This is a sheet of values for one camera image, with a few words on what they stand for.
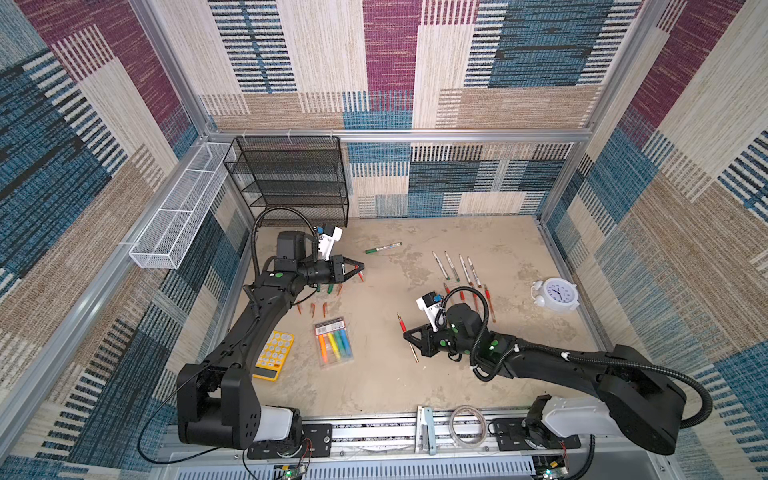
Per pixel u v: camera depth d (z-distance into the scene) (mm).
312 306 969
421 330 744
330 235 726
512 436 728
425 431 730
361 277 774
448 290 737
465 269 1051
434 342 717
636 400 424
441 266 1051
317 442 731
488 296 992
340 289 1019
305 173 1080
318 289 1021
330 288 1017
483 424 745
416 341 777
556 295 962
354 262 758
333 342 890
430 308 743
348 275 757
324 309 965
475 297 718
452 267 1051
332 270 691
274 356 861
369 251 1118
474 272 1049
